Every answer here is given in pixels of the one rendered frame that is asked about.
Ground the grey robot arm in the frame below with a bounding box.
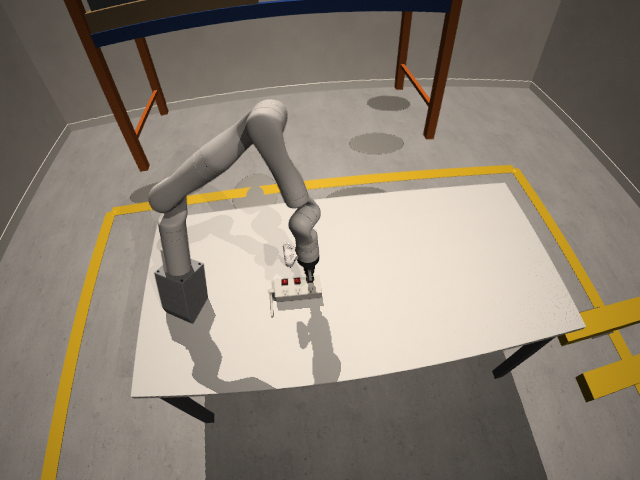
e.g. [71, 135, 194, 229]
[148, 99, 321, 276]

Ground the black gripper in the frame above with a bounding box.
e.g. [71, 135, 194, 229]
[297, 257, 319, 282]

